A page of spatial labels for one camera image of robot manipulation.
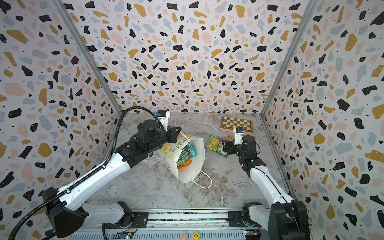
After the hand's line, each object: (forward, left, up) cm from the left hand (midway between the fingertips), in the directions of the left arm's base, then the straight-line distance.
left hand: (181, 125), depth 69 cm
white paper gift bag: (-6, +8, -17) cm, 20 cm away
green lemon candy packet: (+10, -20, -32) cm, 39 cm away
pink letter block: (-39, -1, -32) cm, 51 cm away
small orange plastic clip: (+19, -30, -35) cm, 50 cm away
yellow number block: (-39, -6, -32) cm, 51 cm away
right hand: (+4, -24, -16) cm, 29 cm away
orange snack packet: (-5, -2, -28) cm, 29 cm away
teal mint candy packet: (+1, -4, -23) cm, 24 cm away
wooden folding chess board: (+29, -30, -33) cm, 53 cm away
